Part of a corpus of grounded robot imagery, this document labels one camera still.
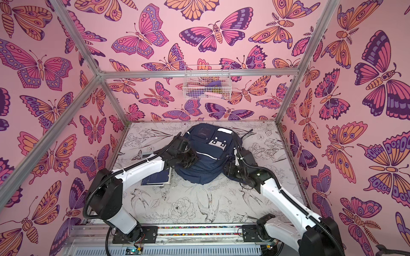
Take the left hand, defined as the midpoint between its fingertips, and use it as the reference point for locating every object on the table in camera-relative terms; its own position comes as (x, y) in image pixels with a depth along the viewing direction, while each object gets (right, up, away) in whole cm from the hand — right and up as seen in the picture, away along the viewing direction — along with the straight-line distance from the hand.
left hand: (204, 156), depth 85 cm
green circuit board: (-32, -41, -13) cm, 54 cm away
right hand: (+12, -5, -3) cm, 13 cm away
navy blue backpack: (+6, +5, +13) cm, 15 cm away
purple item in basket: (+6, +42, +10) cm, 44 cm away
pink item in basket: (+6, +33, +1) cm, 34 cm away
